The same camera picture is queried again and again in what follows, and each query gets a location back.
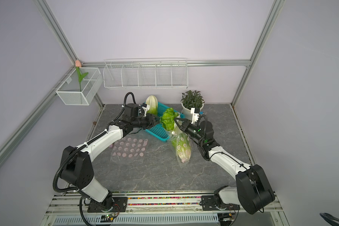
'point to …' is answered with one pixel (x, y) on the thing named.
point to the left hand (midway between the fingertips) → (161, 121)
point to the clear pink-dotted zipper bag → (131, 149)
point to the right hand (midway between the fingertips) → (173, 118)
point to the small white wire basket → (69, 91)
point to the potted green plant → (191, 99)
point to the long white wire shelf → (146, 73)
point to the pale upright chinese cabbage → (152, 101)
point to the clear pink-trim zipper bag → (173, 134)
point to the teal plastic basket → (158, 131)
